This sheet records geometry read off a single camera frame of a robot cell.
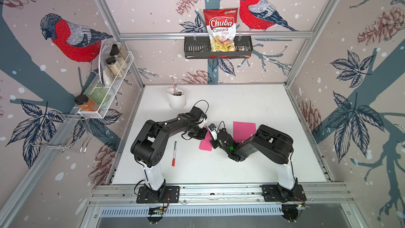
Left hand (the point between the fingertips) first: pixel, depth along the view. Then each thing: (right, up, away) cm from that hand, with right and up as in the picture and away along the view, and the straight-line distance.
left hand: (206, 134), depth 93 cm
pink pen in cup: (-22, +30, +11) cm, 38 cm away
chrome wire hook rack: (-52, +10, -36) cm, 64 cm away
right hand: (+2, +1, +3) cm, 4 cm away
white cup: (-20, +19, +11) cm, 30 cm away
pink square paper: (-1, -5, -3) cm, 6 cm away
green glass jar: (-49, +25, -24) cm, 60 cm away
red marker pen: (-18, -12, -9) cm, 23 cm away
